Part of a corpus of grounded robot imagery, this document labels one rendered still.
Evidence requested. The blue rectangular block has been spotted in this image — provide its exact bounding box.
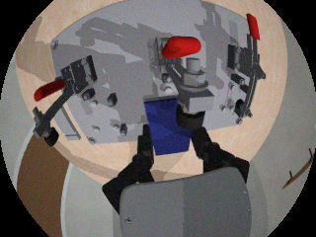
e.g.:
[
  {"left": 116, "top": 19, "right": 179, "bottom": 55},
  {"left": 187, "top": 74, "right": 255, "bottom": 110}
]
[{"left": 144, "top": 95, "right": 192, "bottom": 156}]

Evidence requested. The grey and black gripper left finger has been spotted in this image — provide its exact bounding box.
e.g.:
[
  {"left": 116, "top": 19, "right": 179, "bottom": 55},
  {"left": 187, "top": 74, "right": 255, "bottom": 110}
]
[{"left": 102, "top": 124, "right": 155, "bottom": 214}]

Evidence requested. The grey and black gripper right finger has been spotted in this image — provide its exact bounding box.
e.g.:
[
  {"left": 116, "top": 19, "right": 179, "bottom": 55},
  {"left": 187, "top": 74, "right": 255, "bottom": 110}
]
[{"left": 191, "top": 126, "right": 250, "bottom": 184}]

